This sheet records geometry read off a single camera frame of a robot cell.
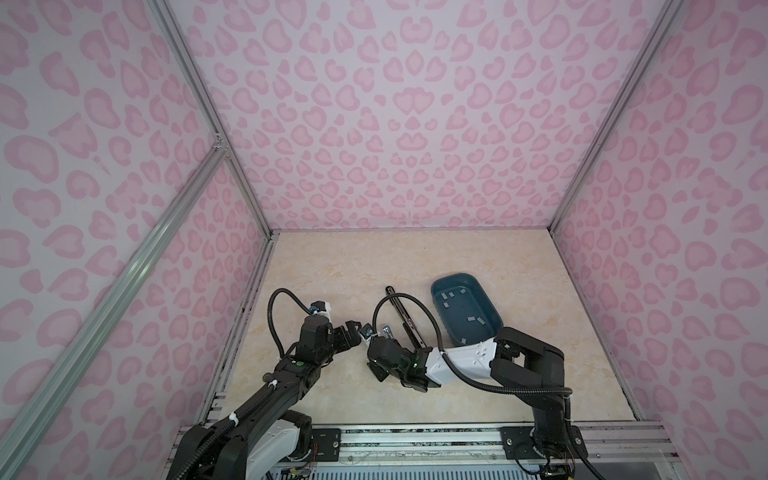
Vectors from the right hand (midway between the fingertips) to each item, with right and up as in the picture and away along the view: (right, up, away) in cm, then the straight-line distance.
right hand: (372, 352), depth 87 cm
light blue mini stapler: (+4, +5, +3) cm, 8 cm away
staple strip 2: (+23, +15, +14) cm, 31 cm away
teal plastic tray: (+29, +10, +11) cm, 33 cm away
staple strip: (+34, +7, +8) cm, 36 cm away
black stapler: (+10, +8, +6) cm, 14 cm away
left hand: (-6, +8, 0) cm, 10 cm away
